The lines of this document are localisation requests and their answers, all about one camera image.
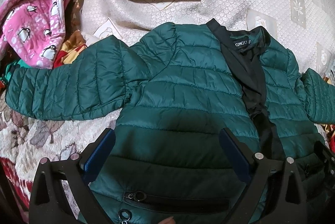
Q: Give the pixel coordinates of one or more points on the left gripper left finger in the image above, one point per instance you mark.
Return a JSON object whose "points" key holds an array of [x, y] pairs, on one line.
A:
{"points": [[48, 202]]}

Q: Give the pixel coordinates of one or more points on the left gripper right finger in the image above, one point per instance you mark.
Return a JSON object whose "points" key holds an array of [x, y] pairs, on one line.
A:
{"points": [[279, 180]]}

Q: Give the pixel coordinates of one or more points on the green quilted puffer jacket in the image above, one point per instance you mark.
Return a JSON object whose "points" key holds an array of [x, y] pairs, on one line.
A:
{"points": [[176, 89]]}

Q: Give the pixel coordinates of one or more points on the floral plush blanket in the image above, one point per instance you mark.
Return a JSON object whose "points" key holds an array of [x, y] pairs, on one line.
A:
{"points": [[25, 141]]}

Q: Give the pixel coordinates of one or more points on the pink penguin pajama garment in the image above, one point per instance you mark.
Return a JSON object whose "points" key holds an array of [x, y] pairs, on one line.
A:
{"points": [[34, 29]]}

